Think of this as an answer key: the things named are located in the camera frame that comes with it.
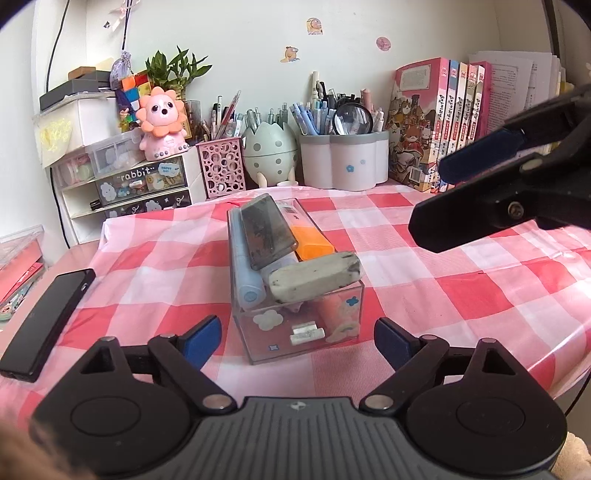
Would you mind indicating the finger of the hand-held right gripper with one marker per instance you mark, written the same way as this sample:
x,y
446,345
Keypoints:
x,y
480,154
461,212

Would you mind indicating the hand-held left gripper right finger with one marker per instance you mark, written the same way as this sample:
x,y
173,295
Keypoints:
x,y
392,341

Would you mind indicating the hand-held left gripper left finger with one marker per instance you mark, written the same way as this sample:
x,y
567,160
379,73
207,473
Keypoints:
x,y
203,339

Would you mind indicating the peach highlighter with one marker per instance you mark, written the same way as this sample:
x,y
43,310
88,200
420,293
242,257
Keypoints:
x,y
332,314

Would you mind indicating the clear plastic storage box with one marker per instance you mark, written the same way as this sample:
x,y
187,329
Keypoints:
x,y
277,350

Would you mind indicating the green-capped light blue highlighter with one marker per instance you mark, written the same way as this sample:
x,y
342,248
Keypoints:
x,y
244,272

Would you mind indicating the white eraser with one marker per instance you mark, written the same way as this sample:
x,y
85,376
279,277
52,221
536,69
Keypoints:
x,y
314,277

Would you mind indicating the dark translucent case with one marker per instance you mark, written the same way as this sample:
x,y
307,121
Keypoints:
x,y
268,230

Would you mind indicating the orange highlighter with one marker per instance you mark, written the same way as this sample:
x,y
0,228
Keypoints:
x,y
309,240

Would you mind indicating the pink comic book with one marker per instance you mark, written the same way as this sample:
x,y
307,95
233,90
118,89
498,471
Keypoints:
x,y
468,106
460,106
451,106
415,120
479,106

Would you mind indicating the pink checked tablecloth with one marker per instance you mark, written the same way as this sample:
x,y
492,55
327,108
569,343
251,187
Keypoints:
x,y
438,295

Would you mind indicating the stack of printed papers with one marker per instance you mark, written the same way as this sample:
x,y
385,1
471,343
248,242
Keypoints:
x,y
517,92

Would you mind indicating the white flower-shaped pen holder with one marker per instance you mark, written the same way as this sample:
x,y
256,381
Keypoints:
x,y
341,161

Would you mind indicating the black magnifying glass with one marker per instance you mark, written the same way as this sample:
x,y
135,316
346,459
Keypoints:
x,y
353,119

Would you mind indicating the black smartphone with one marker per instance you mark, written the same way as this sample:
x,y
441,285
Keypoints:
x,y
46,323

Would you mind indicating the pens in flower holder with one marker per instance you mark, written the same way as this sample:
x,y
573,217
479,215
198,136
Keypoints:
x,y
318,115

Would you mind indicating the pink perforated pen holder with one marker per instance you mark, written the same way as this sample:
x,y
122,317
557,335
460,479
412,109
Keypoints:
x,y
221,166

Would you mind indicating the white desktop drawer organizer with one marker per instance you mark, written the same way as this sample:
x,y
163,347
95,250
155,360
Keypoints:
x,y
76,203

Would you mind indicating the green egg-shaped pen holder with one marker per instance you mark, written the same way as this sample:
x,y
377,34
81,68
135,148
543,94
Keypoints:
x,y
270,152

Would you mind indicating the clear lidded storage box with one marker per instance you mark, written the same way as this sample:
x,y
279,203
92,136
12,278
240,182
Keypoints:
x,y
115,154

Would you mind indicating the small clear box of tapes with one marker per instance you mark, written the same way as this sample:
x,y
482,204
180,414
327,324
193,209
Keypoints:
x,y
76,171

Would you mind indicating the cream fuzzy clothing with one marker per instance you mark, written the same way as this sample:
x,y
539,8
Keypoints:
x,y
577,457

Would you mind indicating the clear acrylic organizer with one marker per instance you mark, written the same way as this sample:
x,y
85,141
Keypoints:
x,y
194,120

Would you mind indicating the pens in pink holder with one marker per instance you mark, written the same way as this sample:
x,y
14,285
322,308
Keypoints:
x,y
226,120

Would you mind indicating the pens in egg holder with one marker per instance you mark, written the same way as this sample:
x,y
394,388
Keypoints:
x,y
254,117

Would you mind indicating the pink lion toy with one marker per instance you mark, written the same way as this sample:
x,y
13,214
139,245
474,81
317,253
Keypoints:
x,y
161,115

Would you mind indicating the small toy figure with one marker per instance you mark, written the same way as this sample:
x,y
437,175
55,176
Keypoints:
x,y
127,117

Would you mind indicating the white cardboard box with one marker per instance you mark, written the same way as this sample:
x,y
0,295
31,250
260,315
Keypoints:
x,y
92,115

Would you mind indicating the plastic bag with yellow print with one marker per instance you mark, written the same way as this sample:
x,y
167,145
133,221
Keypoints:
x,y
53,136

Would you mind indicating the colourful puzzle cube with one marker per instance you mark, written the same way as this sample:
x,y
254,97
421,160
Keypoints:
x,y
131,87

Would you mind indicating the green bamboo plant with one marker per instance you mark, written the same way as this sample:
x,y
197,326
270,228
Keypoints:
x,y
184,69

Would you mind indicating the purple organza bag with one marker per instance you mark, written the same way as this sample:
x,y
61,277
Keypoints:
x,y
121,69

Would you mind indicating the black flat box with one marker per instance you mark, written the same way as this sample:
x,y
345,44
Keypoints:
x,y
69,90

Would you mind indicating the small brown box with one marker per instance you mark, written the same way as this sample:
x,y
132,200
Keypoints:
x,y
82,73

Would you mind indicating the round pink wall sticker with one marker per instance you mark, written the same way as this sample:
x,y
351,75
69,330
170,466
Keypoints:
x,y
383,43

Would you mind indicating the round orange wall sticker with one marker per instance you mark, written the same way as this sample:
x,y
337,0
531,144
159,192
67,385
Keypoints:
x,y
315,26

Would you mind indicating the brown bird wall sticker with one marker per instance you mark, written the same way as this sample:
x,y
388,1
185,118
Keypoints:
x,y
290,54

